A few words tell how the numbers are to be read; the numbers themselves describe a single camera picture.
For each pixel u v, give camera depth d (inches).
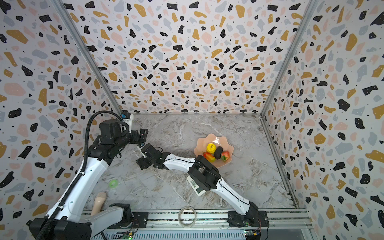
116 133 22.4
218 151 38.0
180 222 28.9
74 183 16.8
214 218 30.0
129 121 26.1
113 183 33.5
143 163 32.9
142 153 29.9
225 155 35.4
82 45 32.2
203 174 23.6
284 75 38.2
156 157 29.3
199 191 32.1
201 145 39.4
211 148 37.3
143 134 27.1
